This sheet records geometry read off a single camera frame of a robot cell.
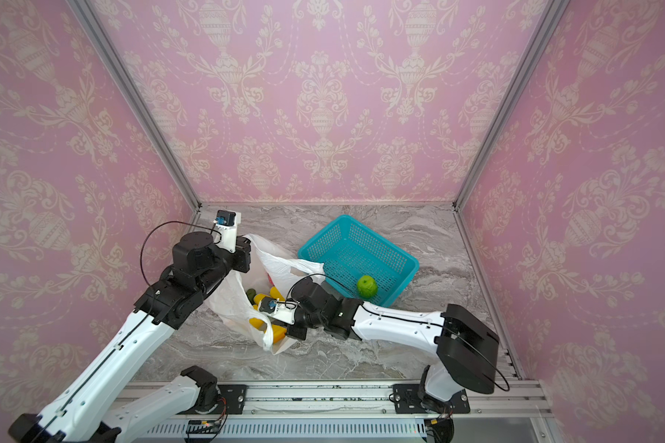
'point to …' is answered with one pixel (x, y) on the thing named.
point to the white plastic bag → (268, 269)
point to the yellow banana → (274, 293)
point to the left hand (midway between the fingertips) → (253, 238)
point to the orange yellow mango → (279, 332)
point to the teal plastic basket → (351, 249)
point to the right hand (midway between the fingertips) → (276, 317)
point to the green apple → (367, 287)
